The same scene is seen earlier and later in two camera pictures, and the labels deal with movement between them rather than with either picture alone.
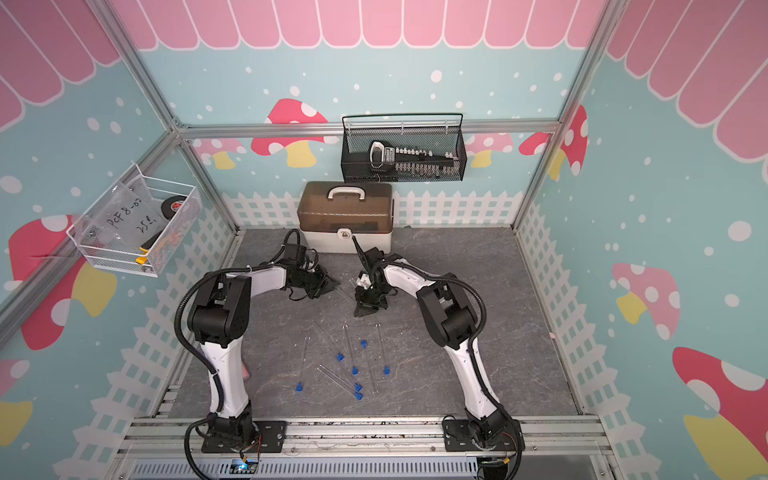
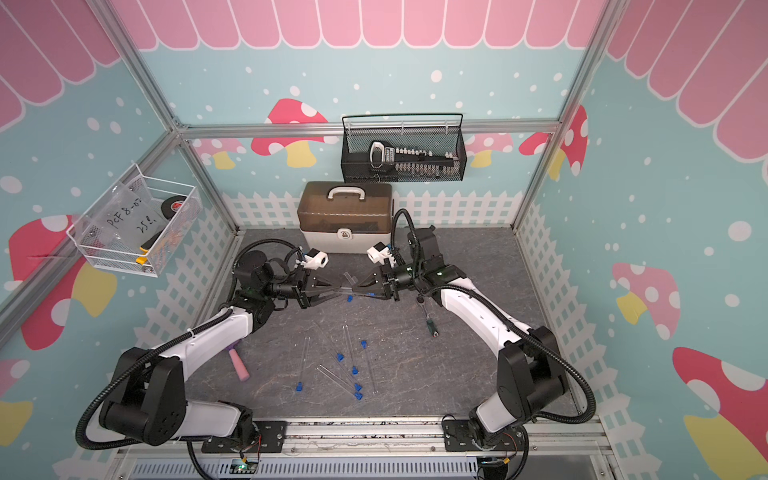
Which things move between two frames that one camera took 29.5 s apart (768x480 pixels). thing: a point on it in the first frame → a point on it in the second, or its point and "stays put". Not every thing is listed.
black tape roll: [172, 204] stays put
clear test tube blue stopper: [306, 344] stays put
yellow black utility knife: [146, 246] stays put
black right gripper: [363, 308] → [382, 292]
